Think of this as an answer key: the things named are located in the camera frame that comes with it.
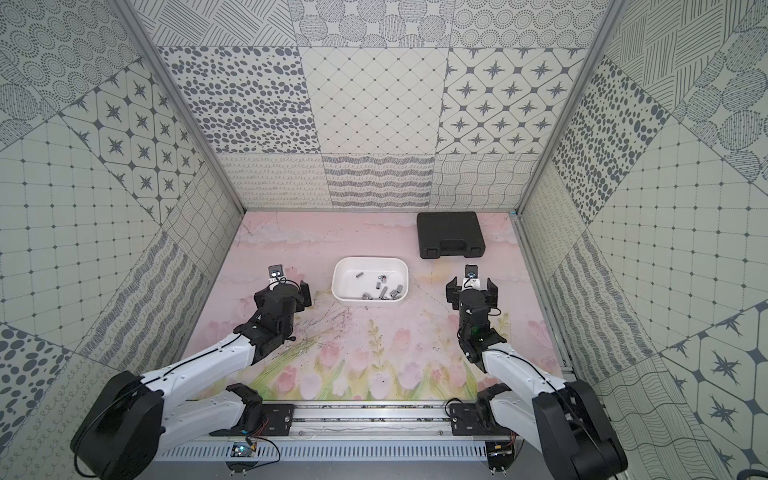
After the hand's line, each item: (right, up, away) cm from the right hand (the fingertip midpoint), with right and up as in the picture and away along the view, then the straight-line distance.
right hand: (473, 282), depth 87 cm
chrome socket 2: (-28, -1, +13) cm, 31 cm away
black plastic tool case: (-2, +15, +24) cm, 29 cm away
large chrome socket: (-32, -6, +8) cm, 34 cm away
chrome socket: (-36, 0, +15) cm, 39 cm away
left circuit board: (-61, -39, -15) cm, 74 cm away
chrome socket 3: (-24, -5, +9) cm, 26 cm away
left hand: (-56, 0, -2) cm, 56 cm away
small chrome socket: (-22, -3, +11) cm, 25 cm away
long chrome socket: (-27, -4, +11) cm, 30 cm away
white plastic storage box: (-32, -1, +13) cm, 35 cm away
